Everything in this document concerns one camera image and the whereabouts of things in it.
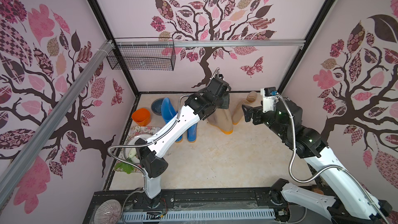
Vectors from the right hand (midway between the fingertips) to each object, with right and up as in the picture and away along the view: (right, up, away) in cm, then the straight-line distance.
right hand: (253, 102), depth 64 cm
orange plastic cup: (-63, -9, +38) cm, 74 cm away
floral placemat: (-64, -17, +35) cm, 75 cm away
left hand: (-11, +1, +10) cm, 15 cm away
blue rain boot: (-28, -18, +24) cm, 41 cm away
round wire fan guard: (-64, -50, +5) cm, 82 cm away
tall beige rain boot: (-11, -8, +18) cm, 23 cm away
